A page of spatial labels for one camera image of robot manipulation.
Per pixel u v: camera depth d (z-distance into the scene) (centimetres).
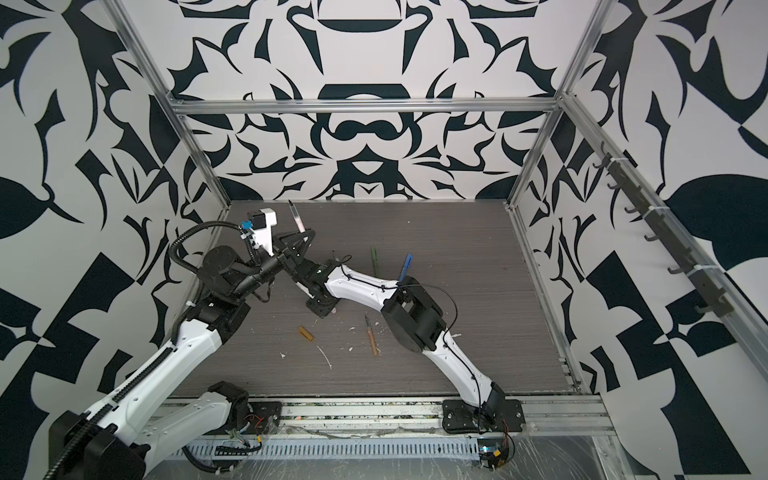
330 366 83
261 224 58
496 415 64
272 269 61
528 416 76
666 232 55
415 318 56
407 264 102
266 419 73
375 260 104
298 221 64
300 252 65
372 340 87
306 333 87
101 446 37
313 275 69
